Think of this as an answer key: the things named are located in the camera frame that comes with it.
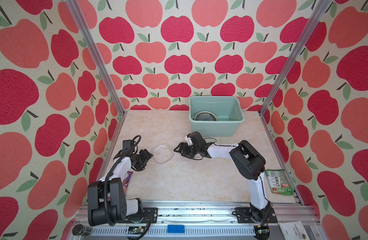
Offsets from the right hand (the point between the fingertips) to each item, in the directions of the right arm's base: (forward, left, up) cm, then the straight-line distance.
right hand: (179, 151), depth 94 cm
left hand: (-8, +15, +2) cm, 17 cm away
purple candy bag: (-21, +28, -1) cm, 35 cm away
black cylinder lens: (-46, +36, +7) cm, 59 cm away
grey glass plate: (+32, -16, +1) cm, 36 cm away
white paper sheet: (-35, -59, -3) cm, 69 cm away
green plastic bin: (+39, -34, +3) cm, 52 cm away
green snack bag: (-12, -59, -4) cm, 61 cm away
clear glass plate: (0, +11, -4) cm, 12 cm away
